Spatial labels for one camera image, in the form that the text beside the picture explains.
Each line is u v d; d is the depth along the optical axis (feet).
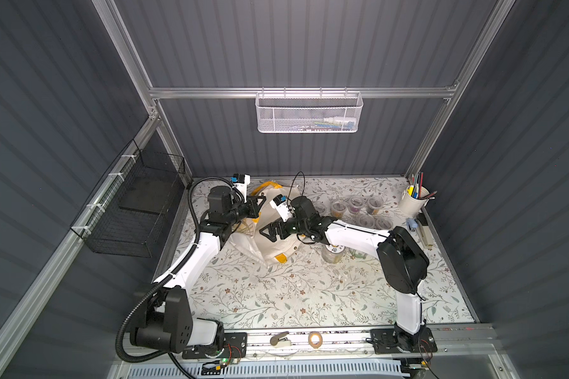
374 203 3.42
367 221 3.17
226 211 2.11
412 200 3.26
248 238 2.65
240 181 2.36
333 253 2.83
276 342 2.39
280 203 2.58
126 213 2.37
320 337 2.46
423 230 3.17
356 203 3.39
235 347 2.38
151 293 1.34
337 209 3.35
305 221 2.32
